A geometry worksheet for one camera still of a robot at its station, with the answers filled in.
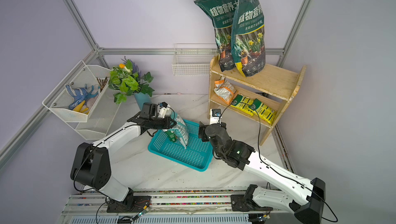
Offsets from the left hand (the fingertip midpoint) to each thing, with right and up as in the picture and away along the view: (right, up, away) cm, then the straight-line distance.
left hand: (176, 122), depth 88 cm
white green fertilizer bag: (-3, -8, +3) cm, 9 cm away
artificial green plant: (-27, +25, -5) cm, 37 cm away
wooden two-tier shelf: (+52, +15, +3) cm, 54 cm away
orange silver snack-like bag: (+28, +19, -1) cm, 34 cm away
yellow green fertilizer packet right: (+48, +7, -7) cm, 49 cm away
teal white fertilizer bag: (+3, -4, -4) cm, 6 cm away
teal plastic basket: (+13, -19, +3) cm, 23 cm away
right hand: (+18, 0, -16) cm, 24 cm away
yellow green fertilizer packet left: (+38, +11, -2) cm, 40 cm away
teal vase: (-24, +15, +10) cm, 30 cm away
